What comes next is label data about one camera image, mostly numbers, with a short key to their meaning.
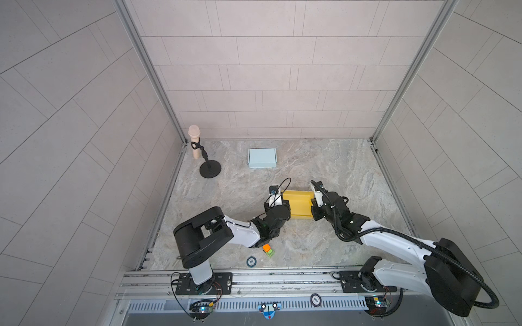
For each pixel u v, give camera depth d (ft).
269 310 2.14
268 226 2.11
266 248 2.52
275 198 2.33
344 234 1.98
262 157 3.49
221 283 2.31
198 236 1.52
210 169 3.35
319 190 2.36
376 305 2.22
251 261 2.48
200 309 2.12
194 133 2.76
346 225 2.02
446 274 1.32
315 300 2.23
